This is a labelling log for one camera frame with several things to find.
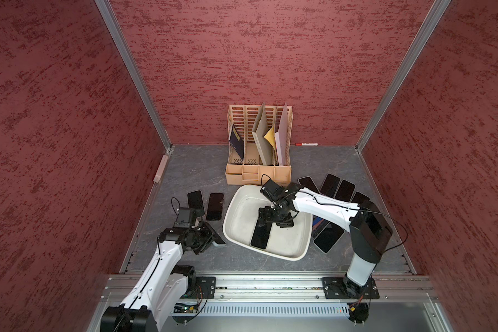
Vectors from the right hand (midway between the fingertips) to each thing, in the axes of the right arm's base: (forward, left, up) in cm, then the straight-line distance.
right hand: (269, 228), depth 83 cm
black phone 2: (+13, +25, -5) cm, 28 cm away
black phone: (+17, -45, -6) cm, 49 cm away
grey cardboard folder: (+37, +3, +21) cm, 43 cm away
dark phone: (+25, -33, -7) cm, 42 cm away
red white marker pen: (+55, -25, -6) cm, 60 cm away
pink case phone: (-2, +22, -2) cm, 22 cm away
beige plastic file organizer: (+30, +6, +1) cm, 30 cm away
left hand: (-4, +21, -2) cm, 22 cm away
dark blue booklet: (+50, +15, +2) cm, 52 cm away
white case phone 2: (+23, -42, -10) cm, 49 cm away
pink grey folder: (+33, -6, +20) cm, 39 cm away
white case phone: (+26, -21, -6) cm, 35 cm away
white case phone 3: (-1, +3, -4) cm, 5 cm away
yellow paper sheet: (+34, -2, +19) cm, 39 cm away
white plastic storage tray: (+10, +12, -5) cm, 17 cm away
